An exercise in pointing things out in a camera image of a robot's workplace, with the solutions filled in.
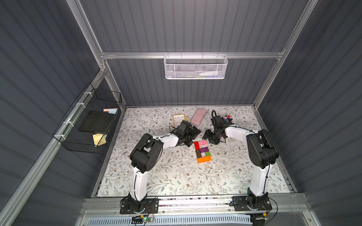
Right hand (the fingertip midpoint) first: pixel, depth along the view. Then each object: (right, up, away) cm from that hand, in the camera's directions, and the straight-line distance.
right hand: (204, 139), depth 97 cm
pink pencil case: (-3, +17, +15) cm, 22 cm away
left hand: (-2, +3, -3) cm, 5 cm away
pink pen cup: (+15, +14, -3) cm, 21 cm away
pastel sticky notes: (-58, +20, -15) cm, 63 cm away
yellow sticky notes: (-58, +5, -28) cm, 65 cm away
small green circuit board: (-33, -36, -28) cm, 56 cm away
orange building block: (-2, -12, -6) cm, 14 cm away
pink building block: (-1, -2, 0) cm, 2 cm away
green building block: (+1, -9, -4) cm, 10 cm away
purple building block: (-1, -6, -3) cm, 7 cm away
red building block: (-5, -4, -1) cm, 7 cm away
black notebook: (-60, +13, -25) cm, 66 cm away
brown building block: (-5, -9, -4) cm, 11 cm away
